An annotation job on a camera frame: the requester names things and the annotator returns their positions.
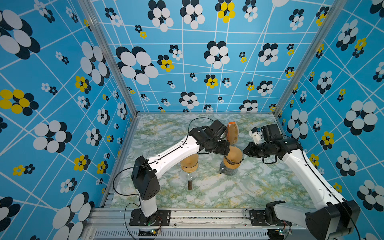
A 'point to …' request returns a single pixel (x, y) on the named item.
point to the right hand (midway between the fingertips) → (245, 151)
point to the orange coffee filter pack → (232, 132)
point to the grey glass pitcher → (226, 171)
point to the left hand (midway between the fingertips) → (226, 149)
